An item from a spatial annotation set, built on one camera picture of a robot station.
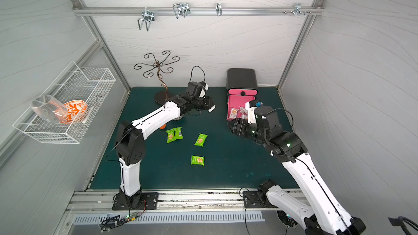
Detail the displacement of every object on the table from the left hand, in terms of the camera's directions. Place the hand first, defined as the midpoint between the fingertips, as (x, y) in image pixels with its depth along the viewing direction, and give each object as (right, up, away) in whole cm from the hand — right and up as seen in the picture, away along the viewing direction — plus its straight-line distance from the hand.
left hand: (217, 103), depth 86 cm
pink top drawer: (+16, +7, +12) cm, 21 cm away
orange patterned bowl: (-59, -2, -19) cm, 62 cm away
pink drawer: (+13, +1, +16) cm, 21 cm away
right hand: (+7, -8, -20) cm, 22 cm away
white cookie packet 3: (-3, -3, -1) cm, 4 cm away
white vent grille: (-45, -52, -14) cm, 70 cm away
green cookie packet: (-27, -19, +9) cm, 35 cm away
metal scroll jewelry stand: (-37, +5, +25) cm, 45 cm away
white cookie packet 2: (+17, -5, +12) cm, 22 cm away
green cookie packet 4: (-11, -30, -2) cm, 32 cm away
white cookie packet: (+10, -7, +13) cm, 18 cm away
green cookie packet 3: (-9, -21, +7) cm, 24 cm away
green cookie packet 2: (-23, -18, +9) cm, 30 cm away
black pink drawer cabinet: (+15, +10, +10) cm, 21 cm away
